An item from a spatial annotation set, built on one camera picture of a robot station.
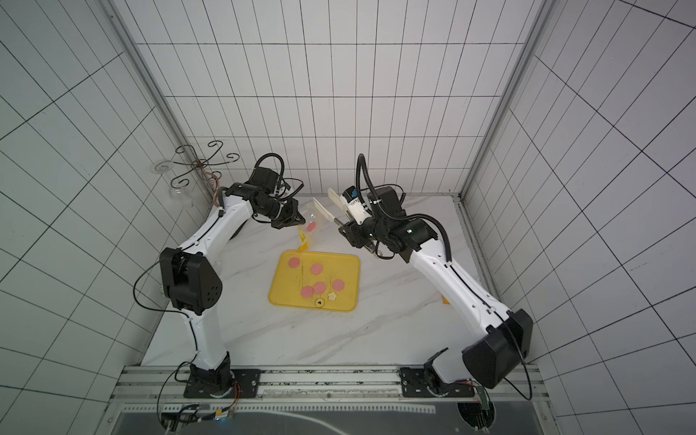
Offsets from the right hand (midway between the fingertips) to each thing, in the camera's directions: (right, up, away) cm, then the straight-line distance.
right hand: (352, 217), depth 76 cm
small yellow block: (+32, -28, +13) cm, 44 cm away
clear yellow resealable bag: (-14, +1, +16) cm, 21 cm away
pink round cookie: (-14, -3, +15) cm, 21 cm away
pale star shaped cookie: (-6, -27, +13) cm, 31 cm away
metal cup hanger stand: (-50, +18, +11) cm, 54 cm away
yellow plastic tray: (-9, -23, +18) cm, 30 cm away
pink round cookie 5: (-11, -25, +16) cm, 32 cm away
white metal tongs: (-4, +4, -2) cm, 6 cm away
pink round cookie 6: (-15, -26, +14) cm, 33 cm away
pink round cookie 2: (-22, -17, +22) cm, 35 cm away
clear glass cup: (-60, +7, +16) cm, 63 cm away
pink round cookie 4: (-5, -24, +17) cm, 30 cm away
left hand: (-16, -2, +10) cm, 19 cm away
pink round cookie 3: (-13, -19, +21) cm, 32 cm away
